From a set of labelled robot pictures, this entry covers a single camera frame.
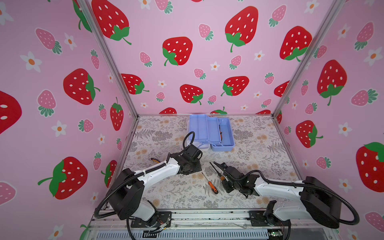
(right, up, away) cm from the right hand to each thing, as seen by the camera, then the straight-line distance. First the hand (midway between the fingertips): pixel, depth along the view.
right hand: (222, 182), depth 86 cm
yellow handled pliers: (-42, +12, +7) cm, 44 cm away
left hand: (-13, +9, -1) cm, 16 cm away
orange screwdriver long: (-5, -2, -4) cm, 7 cm away
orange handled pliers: (+2, +28, +22) cm, 35 cm away
